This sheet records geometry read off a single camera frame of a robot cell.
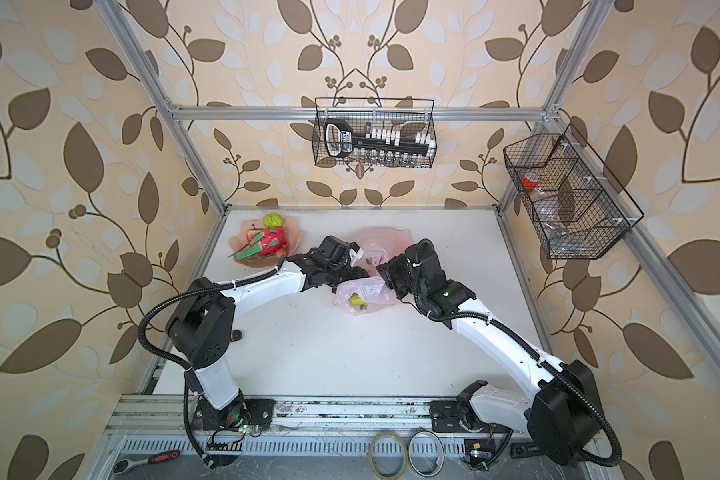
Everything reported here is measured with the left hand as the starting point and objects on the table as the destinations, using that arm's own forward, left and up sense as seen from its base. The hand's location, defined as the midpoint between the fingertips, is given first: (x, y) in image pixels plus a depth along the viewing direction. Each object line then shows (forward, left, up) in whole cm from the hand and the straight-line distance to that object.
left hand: (375, 285), depth 85 cm
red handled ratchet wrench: (-43, +57, -12) cm, 72 cm away
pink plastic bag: (-9, +4, +11) cm, 15 cm away
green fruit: (-5, +5, 0) cm, 7 cm away
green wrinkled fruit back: (+27, +37, -4) cm, 46 cm away
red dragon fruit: (+17, +37, -4) cm, 40 cm away
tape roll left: (-39, 0, -12) cm, 41 cm away
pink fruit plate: (+25, +31, -9) cm, 41 cm away
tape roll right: (-39, -9, -7) cm, 40 cm away
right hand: (0, 0, +10) cm, 10 cm away
